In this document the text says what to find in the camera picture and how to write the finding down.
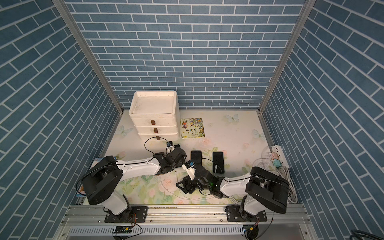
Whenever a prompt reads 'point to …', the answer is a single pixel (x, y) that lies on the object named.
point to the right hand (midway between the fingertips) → (180, 183)
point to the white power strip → (277, 149)
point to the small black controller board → (123, 229)
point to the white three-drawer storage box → (156, 115)
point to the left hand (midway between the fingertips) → (182, 160)
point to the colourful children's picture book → (192, 127)
